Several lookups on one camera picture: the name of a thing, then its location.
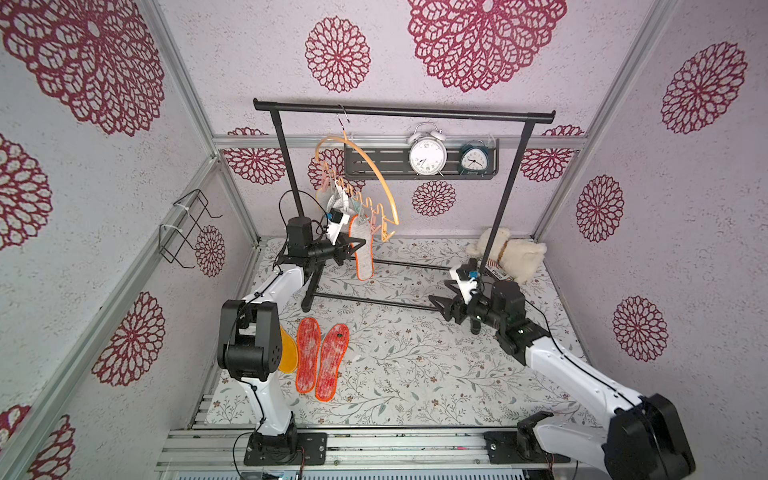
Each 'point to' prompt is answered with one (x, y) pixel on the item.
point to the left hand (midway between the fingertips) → (363, 241)
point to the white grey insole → (339, 200)
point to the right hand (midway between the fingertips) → (438, 287)
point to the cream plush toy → (520, 258)
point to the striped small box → (497, 270)
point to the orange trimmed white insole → (361, 227)
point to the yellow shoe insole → (289, 354)
